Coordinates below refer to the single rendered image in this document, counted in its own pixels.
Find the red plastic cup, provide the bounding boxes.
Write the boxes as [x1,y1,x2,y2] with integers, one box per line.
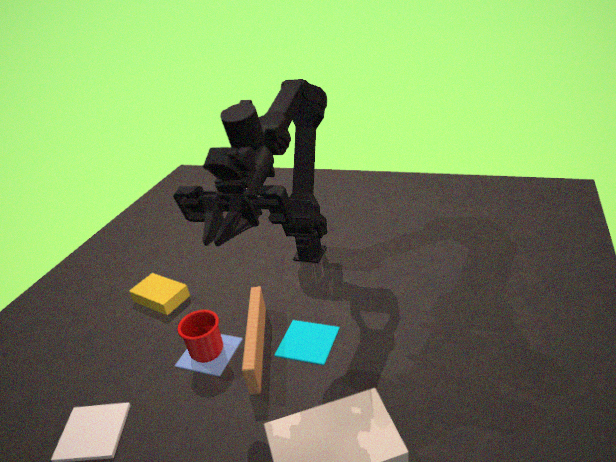
[177,310,224,363]

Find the pale pink flat square pad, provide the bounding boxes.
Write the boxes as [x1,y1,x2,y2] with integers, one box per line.
[51,403,130,462]

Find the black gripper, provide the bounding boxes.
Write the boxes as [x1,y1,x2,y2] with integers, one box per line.
[173,164,293,246]

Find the yellow rectangular block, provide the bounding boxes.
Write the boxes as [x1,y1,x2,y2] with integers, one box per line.
[129,273,190,315]

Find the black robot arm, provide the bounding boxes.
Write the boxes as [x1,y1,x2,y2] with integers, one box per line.
[203,79,327,263]

